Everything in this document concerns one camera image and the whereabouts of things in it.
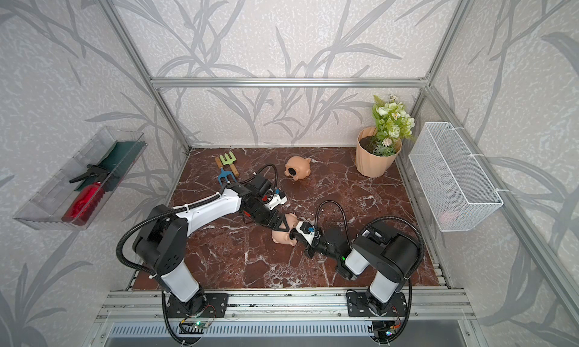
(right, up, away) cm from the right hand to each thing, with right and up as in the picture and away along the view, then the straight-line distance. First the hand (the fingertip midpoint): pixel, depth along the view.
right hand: (294, 232), depth 84 cm
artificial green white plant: (+39, +42, +4) cm, 57 cm away
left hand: (-5, +2, -1) cm, 5 cm away
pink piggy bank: (-3, -1, -4) cm, 5 cm away
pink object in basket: (+50, +9, -13) cm, 53 cm away
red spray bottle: (-54, +15, -26) cm, 62 cm away
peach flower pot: (+32, +26, +15) cm, 44 cm away
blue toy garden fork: (-35, +21, +24) cm, 48 cm away
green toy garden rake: (-35, +28, +31) cm, 54 cm away
